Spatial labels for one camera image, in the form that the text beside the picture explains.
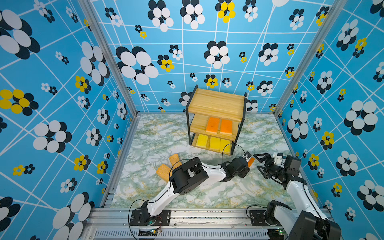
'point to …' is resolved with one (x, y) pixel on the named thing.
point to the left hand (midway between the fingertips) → (246, 165)
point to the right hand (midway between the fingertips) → (257, 160)
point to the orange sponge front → (226, 126)
